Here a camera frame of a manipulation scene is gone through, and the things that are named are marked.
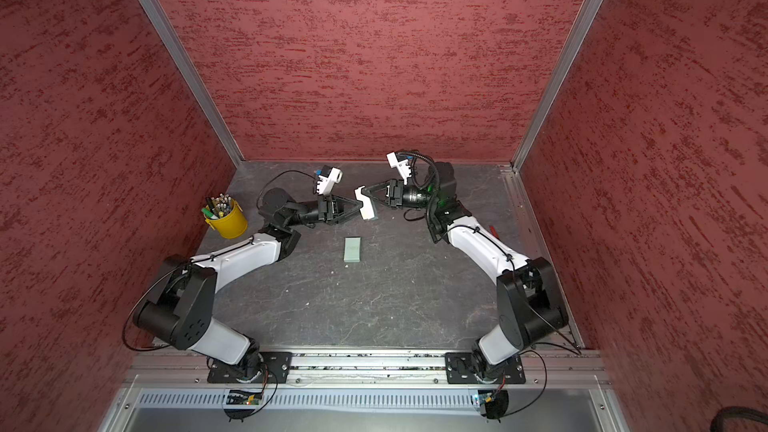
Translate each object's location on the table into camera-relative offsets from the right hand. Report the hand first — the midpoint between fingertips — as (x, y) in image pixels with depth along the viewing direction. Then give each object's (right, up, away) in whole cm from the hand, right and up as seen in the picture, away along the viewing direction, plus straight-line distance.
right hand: (364, 200), depth 71 cm
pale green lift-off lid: (+1, -2, -3) cm, 4 cm away
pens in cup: (-50, -3, +22) cm, 55 cm away
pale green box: (-6, -17, +23) cm, 29 cm away
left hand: (-1, -3, -1) cm, 3 cm away
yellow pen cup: (-44, -9, +22) cm, 50 cm away
